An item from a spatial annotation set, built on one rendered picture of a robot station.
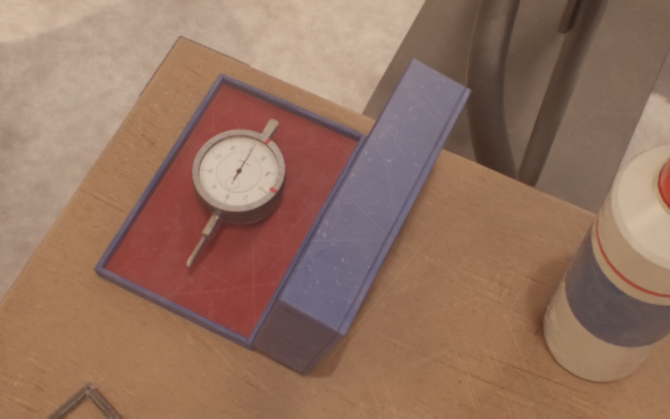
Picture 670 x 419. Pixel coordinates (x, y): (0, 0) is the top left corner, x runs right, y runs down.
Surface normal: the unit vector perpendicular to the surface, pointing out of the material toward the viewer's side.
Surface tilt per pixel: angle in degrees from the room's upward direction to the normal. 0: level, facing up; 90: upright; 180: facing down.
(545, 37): 0
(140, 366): 0
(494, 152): 59
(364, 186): 13
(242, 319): 0
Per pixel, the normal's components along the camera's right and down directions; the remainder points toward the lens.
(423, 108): 0.20, -0.33
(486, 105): 0.04, 0.39
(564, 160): 0.00, -0.43
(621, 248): -0.84, 0.48
